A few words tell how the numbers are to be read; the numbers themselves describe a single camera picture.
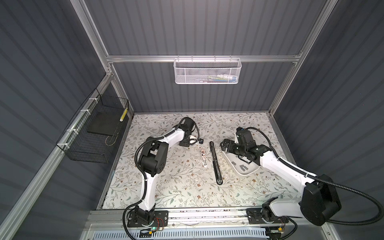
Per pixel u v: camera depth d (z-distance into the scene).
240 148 0.71
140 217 0.66
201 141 0.91
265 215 0.66
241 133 0.66
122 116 0.81
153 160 0.56
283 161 0.51
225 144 0.77
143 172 0.56
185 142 0.91
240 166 0.91
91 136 0.71
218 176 0.85
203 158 0.93
